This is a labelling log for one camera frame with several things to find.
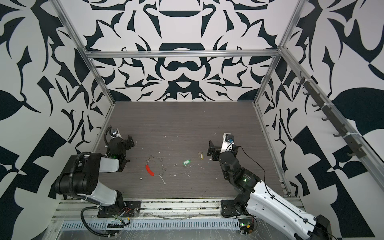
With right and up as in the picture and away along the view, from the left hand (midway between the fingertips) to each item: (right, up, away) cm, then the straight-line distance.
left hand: (120, 136), depth 92 cm
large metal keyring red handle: (+22, -17, -3) cm, 28 cm away
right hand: (+57, -1, -17) cm, 59 cm away
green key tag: (+41, -15, -3) cm, 43 cm away
